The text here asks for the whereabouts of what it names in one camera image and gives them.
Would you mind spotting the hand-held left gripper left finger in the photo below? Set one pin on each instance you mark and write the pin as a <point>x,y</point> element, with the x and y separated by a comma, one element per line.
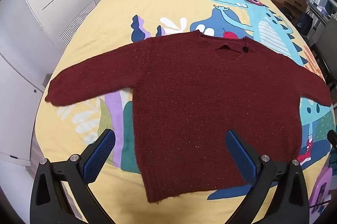
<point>101,154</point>

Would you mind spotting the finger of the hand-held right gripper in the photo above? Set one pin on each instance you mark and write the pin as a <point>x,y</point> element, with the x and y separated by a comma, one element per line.
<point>332,139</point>

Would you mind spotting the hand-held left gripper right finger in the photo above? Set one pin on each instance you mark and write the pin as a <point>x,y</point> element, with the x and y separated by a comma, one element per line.
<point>241,154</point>

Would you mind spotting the dark red knit sweater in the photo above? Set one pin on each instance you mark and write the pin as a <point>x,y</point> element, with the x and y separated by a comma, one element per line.
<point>200,97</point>

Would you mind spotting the dark bag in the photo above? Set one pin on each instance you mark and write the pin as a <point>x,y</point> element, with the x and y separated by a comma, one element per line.
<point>305,24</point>

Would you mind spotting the white wardrobe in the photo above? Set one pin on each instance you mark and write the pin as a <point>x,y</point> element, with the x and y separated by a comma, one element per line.
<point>52,3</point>

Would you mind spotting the yellow dinosaur printed blanket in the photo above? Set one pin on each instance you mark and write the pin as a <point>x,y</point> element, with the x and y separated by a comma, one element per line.
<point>168,5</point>

